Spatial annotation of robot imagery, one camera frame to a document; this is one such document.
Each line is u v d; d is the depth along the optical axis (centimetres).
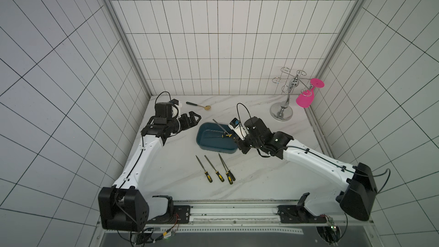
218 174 85
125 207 39
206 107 114
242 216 74
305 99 101
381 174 40
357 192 39
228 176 83
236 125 67
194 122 71
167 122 63
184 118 70
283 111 109
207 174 84
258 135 58
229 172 85
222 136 98
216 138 98
